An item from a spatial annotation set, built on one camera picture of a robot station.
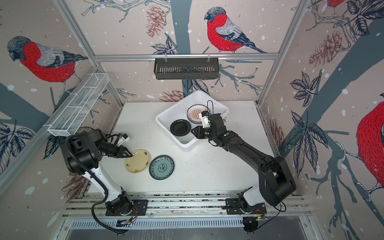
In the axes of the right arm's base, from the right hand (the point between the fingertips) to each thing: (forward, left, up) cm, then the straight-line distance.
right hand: (191, 132), depth 82 cm
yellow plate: (-12, +32, -17) cm, 38 cm away
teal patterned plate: (-13, +18, -18) cm, 29 cm away
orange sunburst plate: (+29, +2, -16) cm, 33 cm away
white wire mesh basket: (-2, +59, +15) cm, 61 cm away
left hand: (-9, +41, -15) cm, 45 cm away
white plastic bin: (+27, +12, -12) cm, 31 cm away
